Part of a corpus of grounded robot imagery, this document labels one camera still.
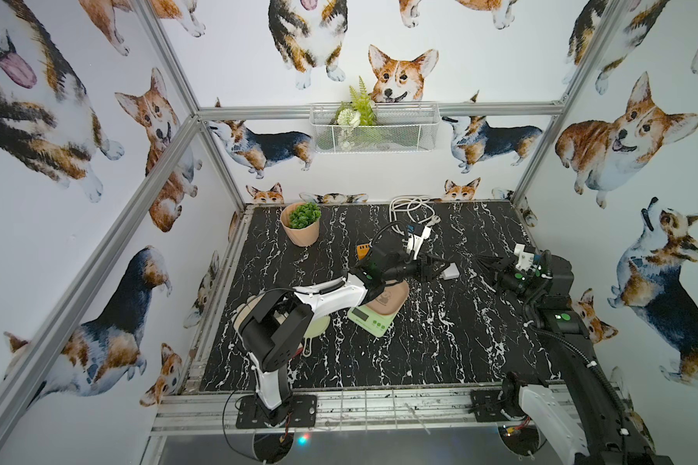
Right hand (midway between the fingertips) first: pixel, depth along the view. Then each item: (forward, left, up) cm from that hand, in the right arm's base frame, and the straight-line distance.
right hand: (472, 252), depth 73 cm
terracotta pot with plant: (+23, +50, -14) cm, 57 cm away
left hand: (0, +5, -4) cm, 6 cm away
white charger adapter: (+9, -1, -25) cm, 27 cm away
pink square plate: (-1, +19, -23) cm, 30 cm away
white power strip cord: (+33, +8, -20) cm, 40 cm away
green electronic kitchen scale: (-8, +25, -25) cm, 36 cm away
